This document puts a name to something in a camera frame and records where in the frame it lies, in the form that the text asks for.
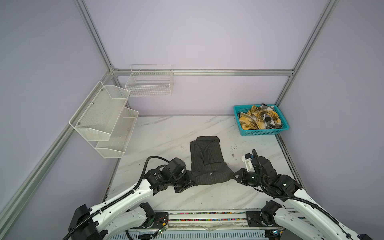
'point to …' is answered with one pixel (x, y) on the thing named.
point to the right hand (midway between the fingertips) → (230, 175)
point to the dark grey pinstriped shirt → (208, 165)
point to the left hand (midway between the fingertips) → (195, 184)
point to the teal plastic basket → (245, 108)
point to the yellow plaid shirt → (263, 117)
